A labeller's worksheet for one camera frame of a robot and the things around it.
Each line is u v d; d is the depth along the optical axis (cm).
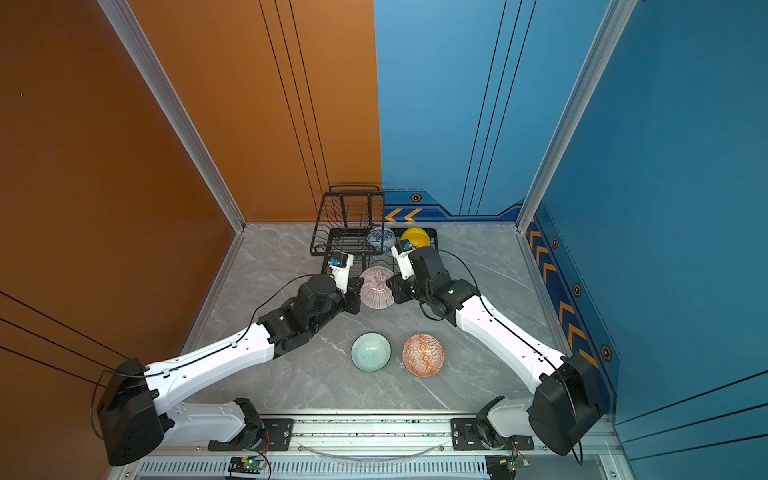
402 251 69
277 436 74
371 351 86
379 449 73
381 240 110
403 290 70
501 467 70
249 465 71
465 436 72
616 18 70
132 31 72
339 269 65
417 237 107
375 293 79
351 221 110
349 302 67
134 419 39
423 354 84
